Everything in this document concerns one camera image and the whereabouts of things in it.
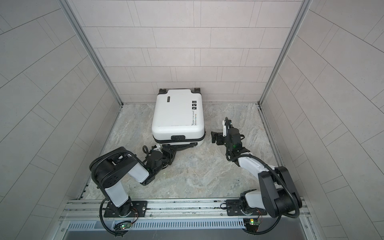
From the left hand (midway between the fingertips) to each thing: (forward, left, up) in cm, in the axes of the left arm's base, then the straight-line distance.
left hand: (183, 145), depth 87 cm
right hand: (+8, -20, +4) cm, 22 cm away
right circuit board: (-37, -34, -5) cm, 51 cm away
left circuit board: (-38, +24, -2) cm, 45 cm away
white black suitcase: (+10, +2, +14) cm, 17 cm away
